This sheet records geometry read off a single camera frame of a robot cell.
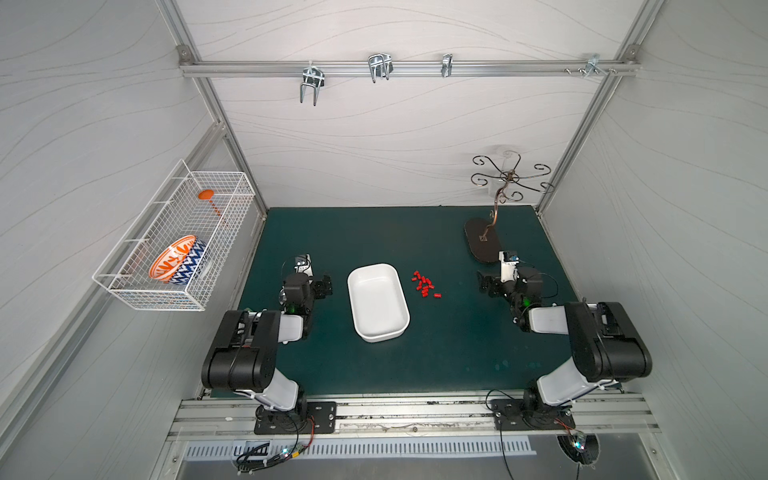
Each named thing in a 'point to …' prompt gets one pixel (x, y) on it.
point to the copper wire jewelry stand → (482, 237)
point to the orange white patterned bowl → (169, 258)
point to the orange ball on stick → (207, 194)
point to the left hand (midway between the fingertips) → (312, 273)
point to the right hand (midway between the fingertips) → (496, 268)
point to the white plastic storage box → (378, 301)
